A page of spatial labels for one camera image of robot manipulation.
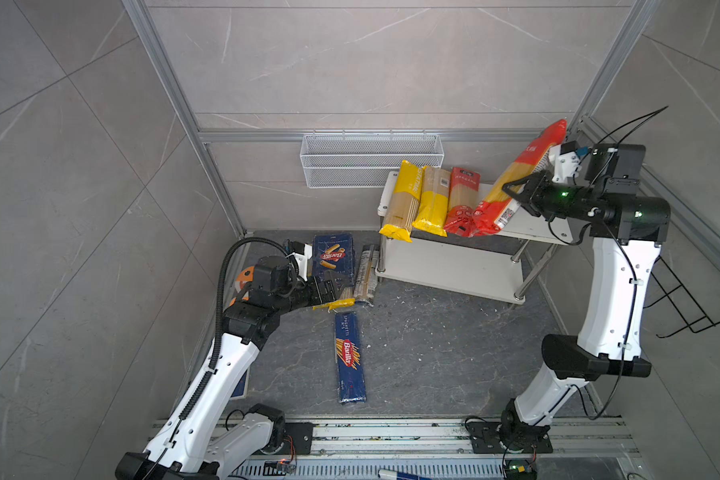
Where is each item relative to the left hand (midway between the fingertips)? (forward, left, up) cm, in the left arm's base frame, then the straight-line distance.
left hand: (335, 275), depth 70 cm
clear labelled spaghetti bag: (+18, -9, -27) cm, 33 cm away
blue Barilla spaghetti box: (-16, -3, -26) cm, 31 cm away
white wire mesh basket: (+48, 0, 0) cm, 48 cm away
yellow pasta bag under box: (+10, -2, -27) cm, 29 cm away
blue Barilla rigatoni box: (+24, +2, -21) cm, 32 cm away
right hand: (+9, -38, +18) cm, 43 cm away
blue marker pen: (-38, -13, -27) cm, 48 cm away
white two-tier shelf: (+19, -57, -24) cm, 64 cm away
